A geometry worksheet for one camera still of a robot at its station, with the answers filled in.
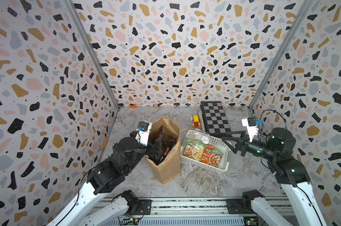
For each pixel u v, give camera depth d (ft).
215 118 3.60
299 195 1.30
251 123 1.69
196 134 3.12
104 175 1.35
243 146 1.67
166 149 2.33
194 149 2.96
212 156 2.90
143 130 1.62
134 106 4.07
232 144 1.81
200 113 3.75
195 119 3.49
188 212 2.40
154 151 1.82
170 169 2.37
